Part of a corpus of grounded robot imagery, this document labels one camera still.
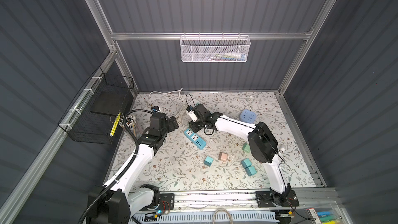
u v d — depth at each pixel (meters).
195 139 0.93
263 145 0.55
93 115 0.72
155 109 0.72
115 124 0.69
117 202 0.38
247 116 1.03
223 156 0.87
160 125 0.63
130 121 0.83
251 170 0.81
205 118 0.72
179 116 1.02
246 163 0.84
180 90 1.20
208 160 0.85
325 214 0.70
